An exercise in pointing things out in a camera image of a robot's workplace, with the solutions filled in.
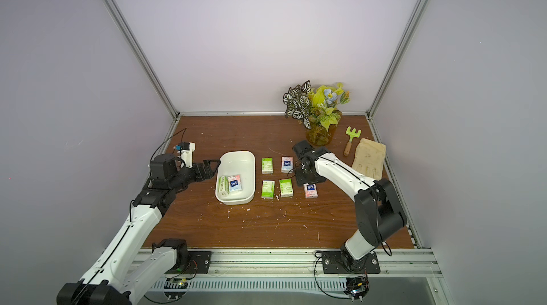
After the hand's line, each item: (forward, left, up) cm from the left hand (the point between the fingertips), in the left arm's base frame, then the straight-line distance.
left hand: (214, 162), depth 78 cm
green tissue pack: (-3, -20, -17) cm, 26 cm away
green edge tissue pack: (-3, -1, -14) cm, 15 cm away
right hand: (+1, -37, -12) cm, 39 cm away
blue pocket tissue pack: (+9, -28, -17) cm, 34 cm away
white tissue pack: (-2, -28, -17) cm, 32 cm away
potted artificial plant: (+27, -41, +4) cm, 49 cm away
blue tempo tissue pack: (-1, -5, -16) cm, 17 cm away
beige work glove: (+14, -68, -19) cm, 72 cm away
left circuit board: (-37, +11, -22) cm, 45 cm away
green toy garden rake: (+29, -62, -18) cm, 71 cm away
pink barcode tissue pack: (-4, -38, -16) cm, 41 cm away
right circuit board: (-36, -52, -20) cm, 66 cm away
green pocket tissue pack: (+9, -19, -17) cm, 27 cm away
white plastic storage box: (+11, -4, -19) cm, 22 cm away
